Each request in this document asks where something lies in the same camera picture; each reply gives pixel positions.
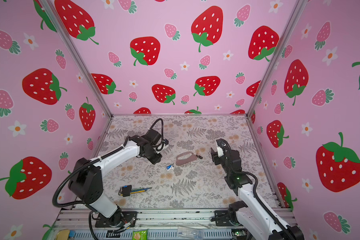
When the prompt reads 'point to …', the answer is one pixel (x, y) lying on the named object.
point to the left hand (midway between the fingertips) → (158, 157)
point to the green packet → (140, 235)
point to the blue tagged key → (169, 167)
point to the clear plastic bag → (190, 232)
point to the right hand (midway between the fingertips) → (218, 146)
